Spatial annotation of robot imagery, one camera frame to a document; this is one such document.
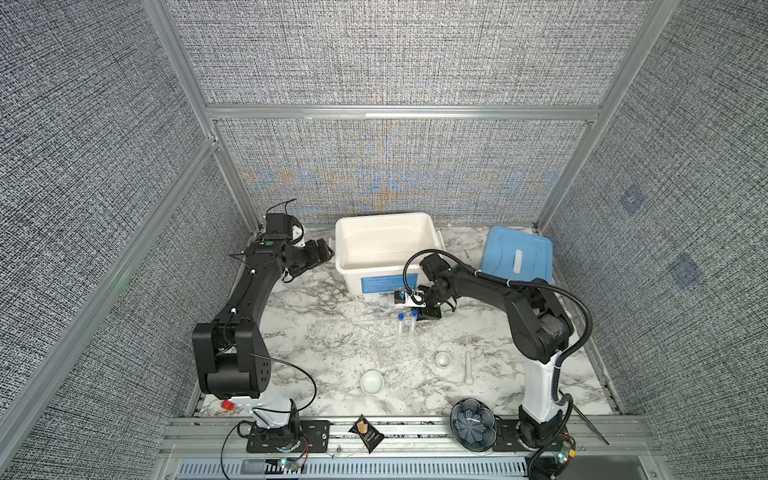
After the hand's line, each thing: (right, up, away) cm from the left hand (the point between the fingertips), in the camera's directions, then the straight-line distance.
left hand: (322, 257), depth 87 cm
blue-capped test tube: (+22, -16, -10) cm, 29 cm away
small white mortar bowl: (+35, -30, -2) cm, 46 cm away
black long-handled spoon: (+70, -42, -12) cm, 82 cm away
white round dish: (+15, -34, -6) cm, 38 cm away
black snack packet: (+14, -43, -15) cm, 48 cm away
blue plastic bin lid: (+67, 0, +22) cm, 70 cm away
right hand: (+29, -17, +9) cm, 34 cm away
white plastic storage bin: (+15, +2, +22) cm, 26 cm away
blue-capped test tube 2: (+26, -16, -8) cm, 31 cm away
